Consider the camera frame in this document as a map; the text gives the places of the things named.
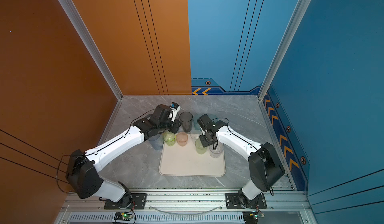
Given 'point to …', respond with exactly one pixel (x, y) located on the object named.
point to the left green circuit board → (123, 216)
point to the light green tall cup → (200, 149)
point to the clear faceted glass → (216, 153)
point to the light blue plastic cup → (157, 141)
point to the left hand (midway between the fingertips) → (180, 121)
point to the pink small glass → (182, 138)
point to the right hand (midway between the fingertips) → (205, 141)
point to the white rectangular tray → (178, 161)
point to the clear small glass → (195, 133)
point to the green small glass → (169, 138)
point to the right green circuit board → (252, 217)
